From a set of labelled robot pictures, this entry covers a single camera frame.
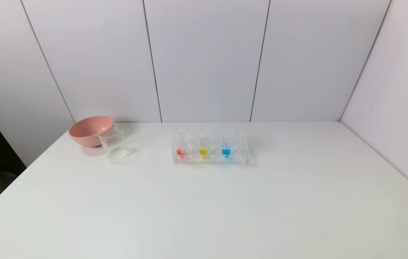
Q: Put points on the pink bowl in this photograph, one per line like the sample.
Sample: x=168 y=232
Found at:
x=85 y=133

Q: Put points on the test tube with yellow pigment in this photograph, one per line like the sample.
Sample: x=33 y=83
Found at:
x=203 y=151

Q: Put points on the clear glass beaker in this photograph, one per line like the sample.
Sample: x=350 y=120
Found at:
x=117 y=153

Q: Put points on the clear acrylic test tube rack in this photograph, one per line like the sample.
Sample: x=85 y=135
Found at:
x=211 y=160

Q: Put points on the test tube with red pigment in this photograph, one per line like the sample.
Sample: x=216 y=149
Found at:
x=180 y=151

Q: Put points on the test tube with blue pigment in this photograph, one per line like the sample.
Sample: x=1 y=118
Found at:
x=226 y=151

